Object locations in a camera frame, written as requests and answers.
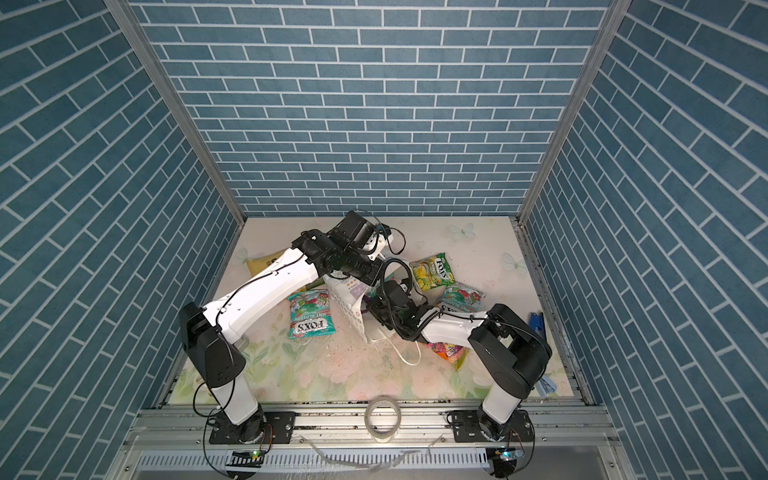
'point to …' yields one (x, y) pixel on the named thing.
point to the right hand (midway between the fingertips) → (363, 300)
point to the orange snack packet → (455, 354)
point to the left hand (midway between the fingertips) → (384, 274)
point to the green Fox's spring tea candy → (432, 272)
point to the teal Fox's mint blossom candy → (462, 296)
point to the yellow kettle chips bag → (258, 264)
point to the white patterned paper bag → (352, 292)
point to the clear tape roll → (375, 435)
